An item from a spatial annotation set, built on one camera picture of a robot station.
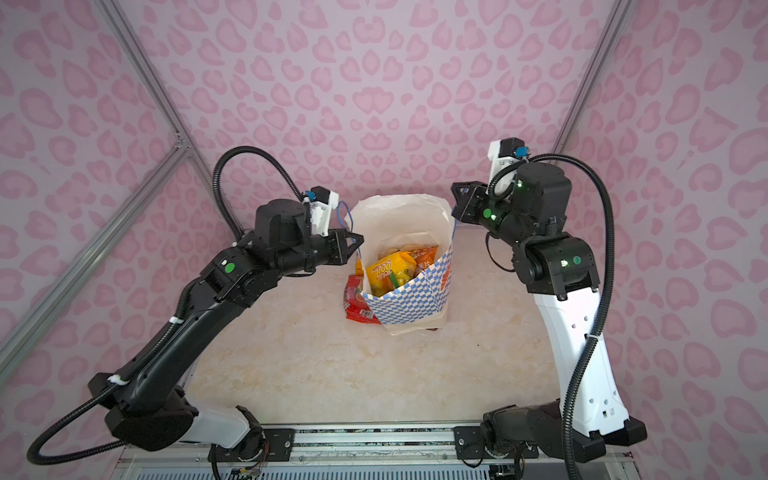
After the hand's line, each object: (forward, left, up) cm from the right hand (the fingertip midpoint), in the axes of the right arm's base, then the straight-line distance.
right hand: (454, 182), depth 55 cm
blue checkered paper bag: (+12, +13, -21) cm, 28 cm away
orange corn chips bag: (+4, +4, -27) cm, 27 cm away
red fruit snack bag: (+2, +24, -50) cm, 55 cm away
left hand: (-3, +16, -10) cm, 19 cm away
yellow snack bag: (-4, +12, -23) cm, 26 cm away
